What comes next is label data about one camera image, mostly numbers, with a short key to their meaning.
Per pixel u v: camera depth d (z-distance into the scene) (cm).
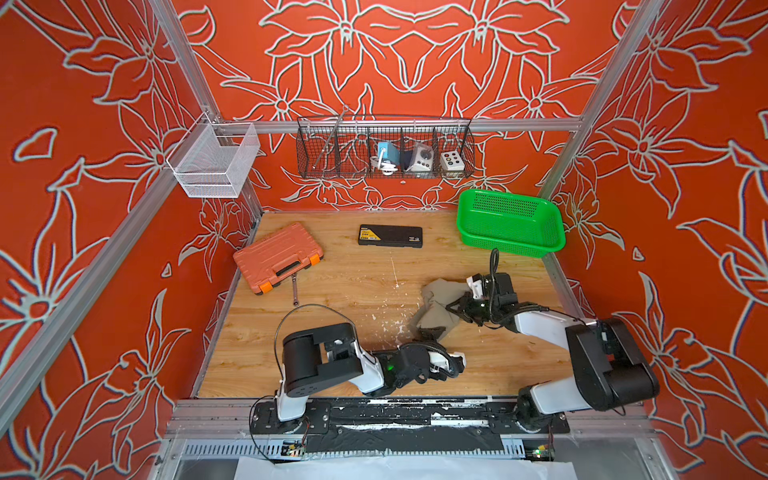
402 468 67
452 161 95
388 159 85
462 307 80
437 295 89
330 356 52
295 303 94
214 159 94
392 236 110
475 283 86
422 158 91
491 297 73
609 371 44
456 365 66
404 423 73
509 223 114
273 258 100
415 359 63
